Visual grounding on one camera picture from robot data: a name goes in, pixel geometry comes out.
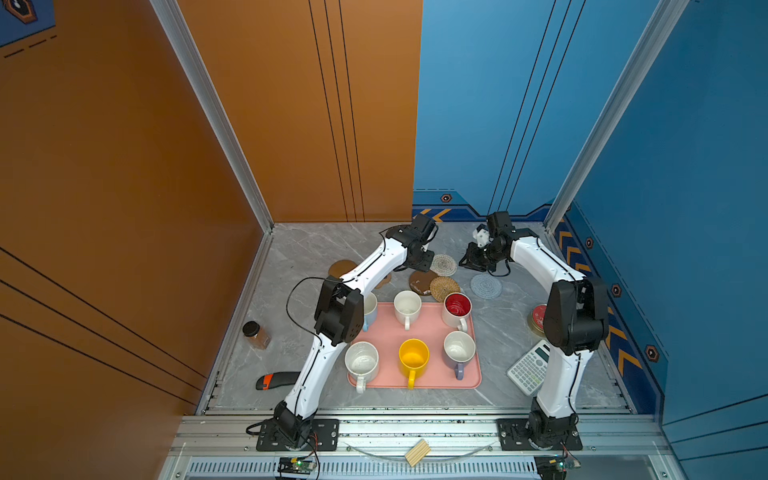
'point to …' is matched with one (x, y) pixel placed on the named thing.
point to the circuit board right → (555, 467)
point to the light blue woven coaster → (486, 286)
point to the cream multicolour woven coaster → (443, 265)
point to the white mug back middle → (407, 307)
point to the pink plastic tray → (430, 355)
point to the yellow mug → (413, 357)
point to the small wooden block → (417, 452)
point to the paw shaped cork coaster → (386, 280)
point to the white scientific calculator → (529, 372)
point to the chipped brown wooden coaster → (420, 281)
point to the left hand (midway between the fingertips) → (424, 260)
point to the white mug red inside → (456, 308)
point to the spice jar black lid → (256, 335)
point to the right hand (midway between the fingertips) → (460, 262)
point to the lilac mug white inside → (458, 350)
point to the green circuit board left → (291, 465)
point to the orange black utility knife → (275, 379)
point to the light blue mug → (370, 305)
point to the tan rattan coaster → (442, 286)
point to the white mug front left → (361, 363)
